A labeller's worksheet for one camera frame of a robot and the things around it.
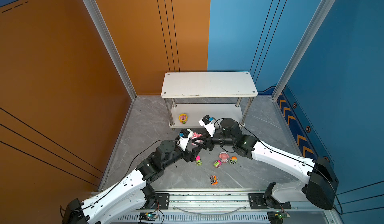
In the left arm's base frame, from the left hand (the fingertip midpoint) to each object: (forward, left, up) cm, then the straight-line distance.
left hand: (197, 141), depth 72 cm
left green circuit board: (-28, +23, -23) cm, 43 cm away
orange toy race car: (-13, -9, -18) cm, 24 cm away
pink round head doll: (0, -16, -19) cm, 25 cm away
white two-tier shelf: (+18, +4, +12) cm, 22 cm away
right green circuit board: (-28, -39, -22) cm, 53 cm away
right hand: (0, +2, +2) cm, 2 cm away
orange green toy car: (-2, -21, -19) cm, 28 cm away
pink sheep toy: (0, +1, +5) cm, 5 cm away
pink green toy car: (-4, -12, -18) cm, 22 cm away
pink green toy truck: (-2, -1, -19) cm, 19 cm away
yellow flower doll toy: (+21, +9, -11) cm, 26 cm away
